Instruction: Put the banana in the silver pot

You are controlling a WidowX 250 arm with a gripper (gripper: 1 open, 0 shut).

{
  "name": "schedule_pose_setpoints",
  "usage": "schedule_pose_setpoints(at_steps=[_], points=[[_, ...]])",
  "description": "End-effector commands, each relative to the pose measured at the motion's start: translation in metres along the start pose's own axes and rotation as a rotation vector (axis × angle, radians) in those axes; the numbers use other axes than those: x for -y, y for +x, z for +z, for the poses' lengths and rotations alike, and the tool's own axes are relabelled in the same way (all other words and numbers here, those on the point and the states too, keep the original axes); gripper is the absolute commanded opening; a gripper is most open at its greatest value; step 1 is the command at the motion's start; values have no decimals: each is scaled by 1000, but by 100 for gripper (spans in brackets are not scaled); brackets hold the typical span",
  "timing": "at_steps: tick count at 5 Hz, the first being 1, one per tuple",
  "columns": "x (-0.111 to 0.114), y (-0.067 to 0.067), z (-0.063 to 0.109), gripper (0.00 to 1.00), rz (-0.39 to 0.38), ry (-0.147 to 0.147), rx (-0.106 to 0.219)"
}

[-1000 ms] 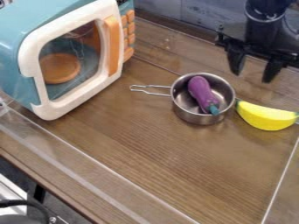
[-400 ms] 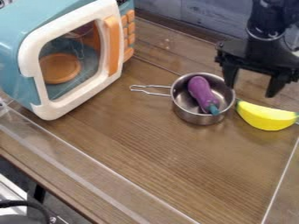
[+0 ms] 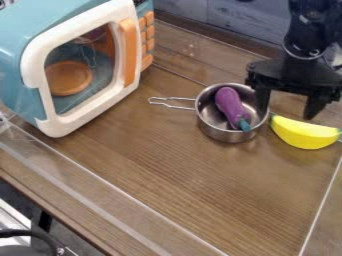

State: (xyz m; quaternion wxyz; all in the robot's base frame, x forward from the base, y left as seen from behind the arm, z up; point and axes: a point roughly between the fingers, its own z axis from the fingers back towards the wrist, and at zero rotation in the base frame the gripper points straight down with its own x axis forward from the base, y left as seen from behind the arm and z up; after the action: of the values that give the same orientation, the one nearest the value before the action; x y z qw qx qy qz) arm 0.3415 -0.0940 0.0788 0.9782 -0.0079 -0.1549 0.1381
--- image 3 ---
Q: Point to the blue white toy microwave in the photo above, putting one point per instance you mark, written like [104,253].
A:
[73,55]

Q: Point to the silver metal pot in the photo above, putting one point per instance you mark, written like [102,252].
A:
[212,120]

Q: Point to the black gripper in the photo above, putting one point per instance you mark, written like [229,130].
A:
[301,77]

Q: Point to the purple toy eggplant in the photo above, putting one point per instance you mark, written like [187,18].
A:
[229,103]

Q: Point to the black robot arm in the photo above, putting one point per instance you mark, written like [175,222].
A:
[315,30]

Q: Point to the yellow toy banana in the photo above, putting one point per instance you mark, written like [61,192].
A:
[304,135]

